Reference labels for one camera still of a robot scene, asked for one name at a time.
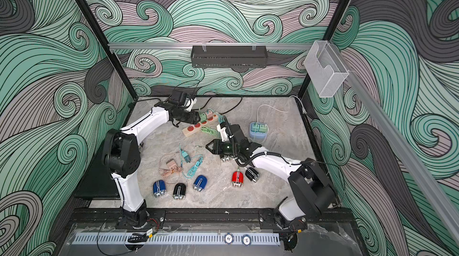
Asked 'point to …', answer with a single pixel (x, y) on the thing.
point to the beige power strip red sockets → (198, 127)
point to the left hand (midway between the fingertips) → (195, 115)
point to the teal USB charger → (184, 154)
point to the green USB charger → (203, 117)
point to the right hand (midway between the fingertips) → (206, 149)
